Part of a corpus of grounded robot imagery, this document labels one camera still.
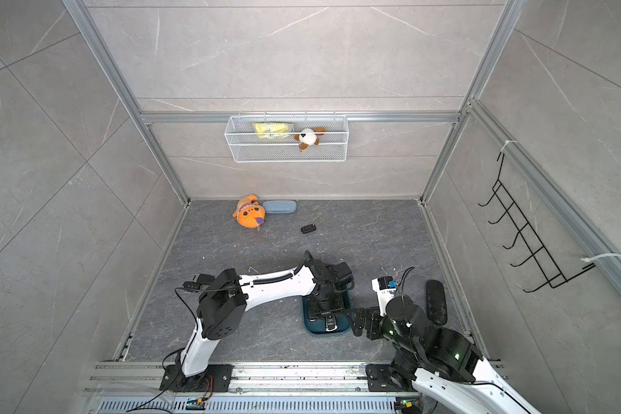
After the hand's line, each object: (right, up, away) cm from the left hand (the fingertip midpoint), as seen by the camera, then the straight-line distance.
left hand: (342, 315), depth 81 cm
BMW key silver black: (-4, -2, -2) cm, 5 cm away
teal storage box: (-8, -4, +2) cm, 9 cm away
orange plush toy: (-36, +34, +23) cm, 54 cm away
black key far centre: (-12, +27, +26) cm, 40 cm away
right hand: (+3, +6, -13) cm, 14 cm away
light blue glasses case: (-24, +37, +33) cm, 55 cm away
